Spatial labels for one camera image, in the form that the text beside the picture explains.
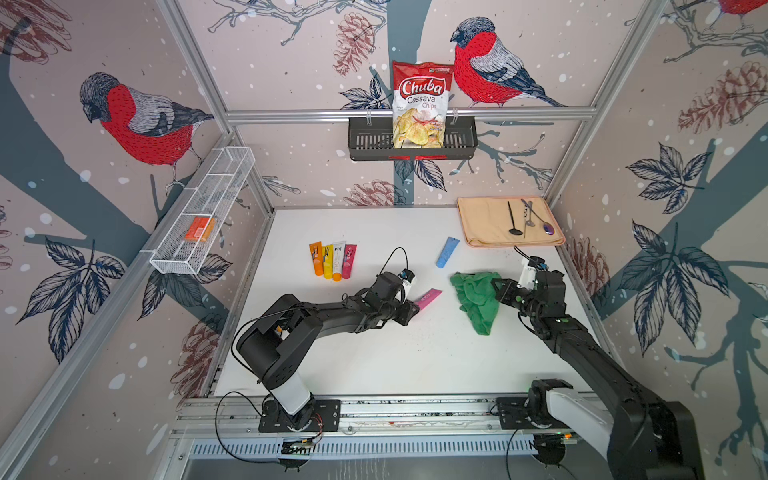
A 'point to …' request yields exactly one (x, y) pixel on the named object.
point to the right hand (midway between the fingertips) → (492, 278)
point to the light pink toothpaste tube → (426, 300)
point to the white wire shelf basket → (208, 193)
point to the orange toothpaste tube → (316, 250)
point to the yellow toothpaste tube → (328, 261)
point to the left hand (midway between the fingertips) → (420, 303)
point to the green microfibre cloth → (478, 298)
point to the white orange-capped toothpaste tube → (339, 253)
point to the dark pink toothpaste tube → (349, 260)
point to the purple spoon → (548, 228)
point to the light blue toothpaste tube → (447, 252)
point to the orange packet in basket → (197, 227)
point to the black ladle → (514, 230)
